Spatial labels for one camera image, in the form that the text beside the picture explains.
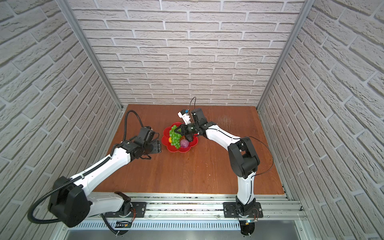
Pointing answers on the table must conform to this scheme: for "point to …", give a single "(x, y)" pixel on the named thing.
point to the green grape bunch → (175, 137)
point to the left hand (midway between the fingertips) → (156, 144)
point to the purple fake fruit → (184, 143)
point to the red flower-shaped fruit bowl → (165, 140)
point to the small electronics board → (123, 224)
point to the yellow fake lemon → (170, 139)
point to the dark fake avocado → (189, 137)
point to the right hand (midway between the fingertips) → (175, 129)
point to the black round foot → (247, 228)
